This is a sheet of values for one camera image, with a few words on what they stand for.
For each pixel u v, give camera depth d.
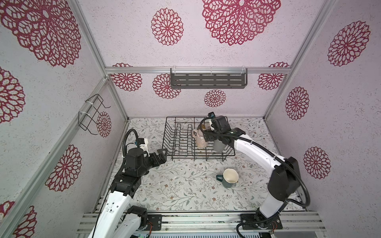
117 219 0.46
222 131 0.64
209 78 0.96
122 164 0.55
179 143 1.02
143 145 0.66
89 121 0.76
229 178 0.85
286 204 0.54
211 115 0.75
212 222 0.76
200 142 0.97
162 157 0.66
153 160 0.65
